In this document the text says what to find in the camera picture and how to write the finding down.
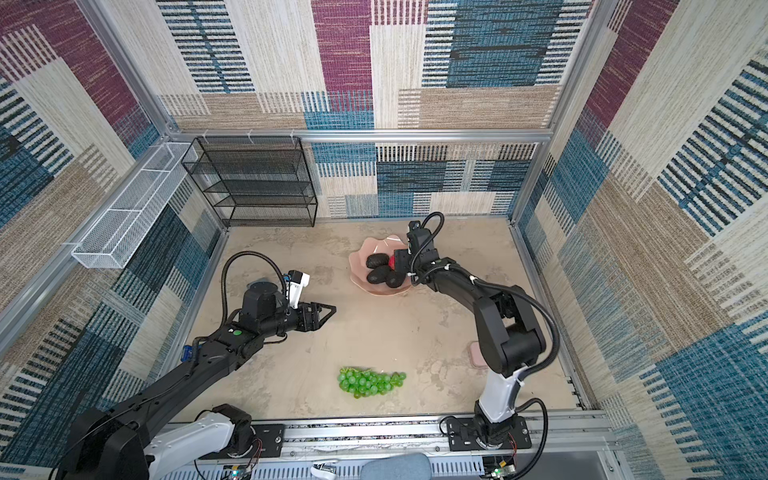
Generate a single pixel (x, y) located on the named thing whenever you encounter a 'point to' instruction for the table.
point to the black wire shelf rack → (254, 181)
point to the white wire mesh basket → (113, 239)
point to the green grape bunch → (367, 382)
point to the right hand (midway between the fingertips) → (408, 257)
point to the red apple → (392, 261)
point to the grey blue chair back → (412, 466)
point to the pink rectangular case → (478, 358)
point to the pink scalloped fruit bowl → (358, 267)
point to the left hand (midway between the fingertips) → (329, 305)
